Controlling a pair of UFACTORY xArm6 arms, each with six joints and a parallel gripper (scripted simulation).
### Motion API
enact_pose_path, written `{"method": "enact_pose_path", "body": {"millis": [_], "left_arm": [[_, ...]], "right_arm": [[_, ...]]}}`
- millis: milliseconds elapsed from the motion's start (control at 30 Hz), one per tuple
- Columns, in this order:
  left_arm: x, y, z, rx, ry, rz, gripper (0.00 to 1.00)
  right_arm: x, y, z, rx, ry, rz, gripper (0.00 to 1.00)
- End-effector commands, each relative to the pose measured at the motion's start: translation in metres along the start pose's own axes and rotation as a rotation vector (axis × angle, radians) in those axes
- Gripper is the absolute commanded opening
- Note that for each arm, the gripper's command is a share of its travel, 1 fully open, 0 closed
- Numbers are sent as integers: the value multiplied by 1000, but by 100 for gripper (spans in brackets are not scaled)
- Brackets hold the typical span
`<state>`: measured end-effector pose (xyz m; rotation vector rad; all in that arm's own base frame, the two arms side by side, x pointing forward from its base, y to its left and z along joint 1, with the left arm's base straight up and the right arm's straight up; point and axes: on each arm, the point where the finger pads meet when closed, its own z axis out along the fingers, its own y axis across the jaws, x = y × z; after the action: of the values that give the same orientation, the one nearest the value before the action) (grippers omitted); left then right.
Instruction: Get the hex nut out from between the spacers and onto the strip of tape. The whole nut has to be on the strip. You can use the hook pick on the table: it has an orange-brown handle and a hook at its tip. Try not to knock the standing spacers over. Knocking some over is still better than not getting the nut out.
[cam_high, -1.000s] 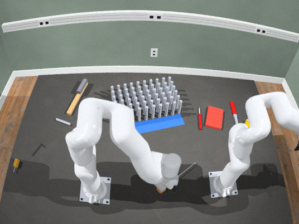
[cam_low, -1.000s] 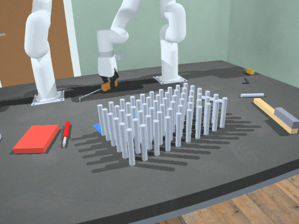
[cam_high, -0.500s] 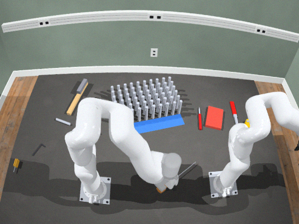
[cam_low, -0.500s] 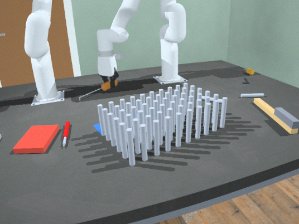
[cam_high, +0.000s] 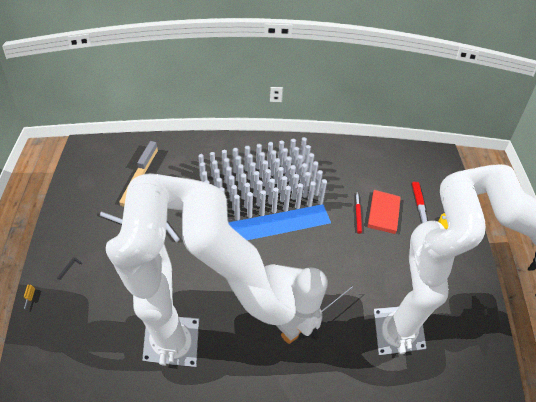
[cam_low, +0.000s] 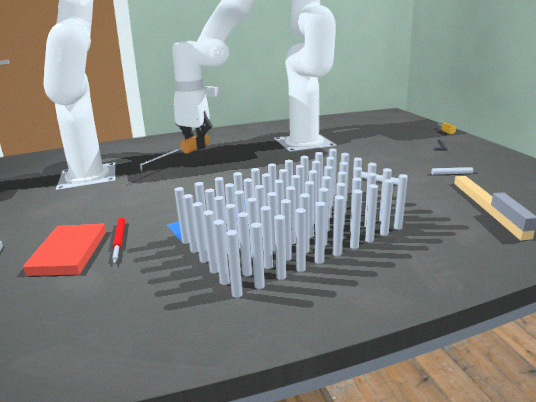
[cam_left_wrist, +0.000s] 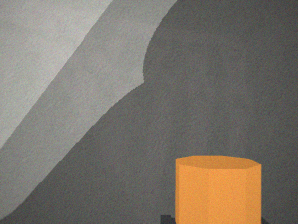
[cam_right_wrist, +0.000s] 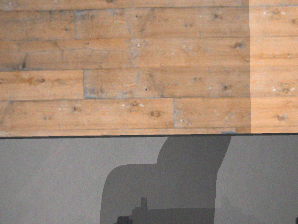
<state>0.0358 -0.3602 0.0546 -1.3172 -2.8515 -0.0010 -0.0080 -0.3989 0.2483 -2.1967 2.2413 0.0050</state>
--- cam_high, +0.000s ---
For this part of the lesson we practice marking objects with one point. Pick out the red-handled craft knife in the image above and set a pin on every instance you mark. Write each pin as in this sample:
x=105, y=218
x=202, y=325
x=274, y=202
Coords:
x=358, y=215

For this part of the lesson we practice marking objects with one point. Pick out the blue flat bar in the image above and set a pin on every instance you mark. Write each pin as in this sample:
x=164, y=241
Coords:
x=281, y=222

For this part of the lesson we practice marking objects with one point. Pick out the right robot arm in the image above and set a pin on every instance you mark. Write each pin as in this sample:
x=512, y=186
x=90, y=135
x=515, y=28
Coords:
x=434, y=256

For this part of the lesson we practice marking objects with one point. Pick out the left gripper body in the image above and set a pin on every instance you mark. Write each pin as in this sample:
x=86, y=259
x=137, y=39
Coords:
x=309, y=324

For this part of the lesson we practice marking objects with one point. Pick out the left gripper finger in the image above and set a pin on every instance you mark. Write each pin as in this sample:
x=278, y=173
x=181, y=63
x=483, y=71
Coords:
x=313, y=335

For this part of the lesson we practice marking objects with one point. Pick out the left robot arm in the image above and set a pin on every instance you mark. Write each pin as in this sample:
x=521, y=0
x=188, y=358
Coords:
x=208, y=236

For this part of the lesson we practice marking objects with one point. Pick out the red rectangular block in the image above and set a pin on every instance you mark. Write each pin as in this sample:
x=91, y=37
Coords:
x=384, y=212

